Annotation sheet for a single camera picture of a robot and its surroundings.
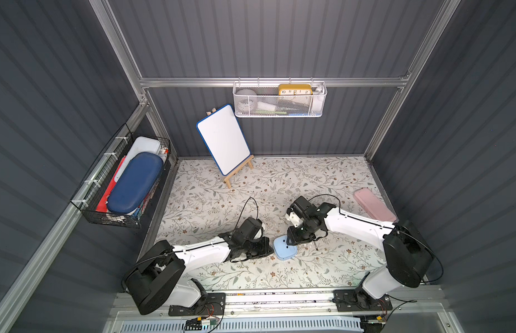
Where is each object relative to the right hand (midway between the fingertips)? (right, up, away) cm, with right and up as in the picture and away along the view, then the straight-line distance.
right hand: (293, 240), depth 84 cm
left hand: (-8, -5, -3) cm, 9 cm away
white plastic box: (-60, +38, -6) cm, 71 cm away
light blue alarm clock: (-5, -4, -1) cm, 6 cm away
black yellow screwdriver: (+11, -5, +3) cm, 12 cm away
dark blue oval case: (-55, +24, -15) cm, 62 cm away
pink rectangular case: (+40, +12, +13) cm, 44 cm away
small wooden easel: (-20, +34, +25) cm, 47 cm away
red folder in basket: (-64, +17, -18) cm, 69 cm away
